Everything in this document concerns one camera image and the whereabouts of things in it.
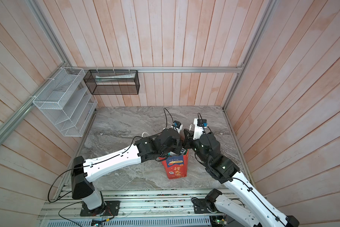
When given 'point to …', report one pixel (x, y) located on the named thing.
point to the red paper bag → (176, 166)
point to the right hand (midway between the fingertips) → (184, 130)
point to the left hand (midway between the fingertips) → (181, 144)
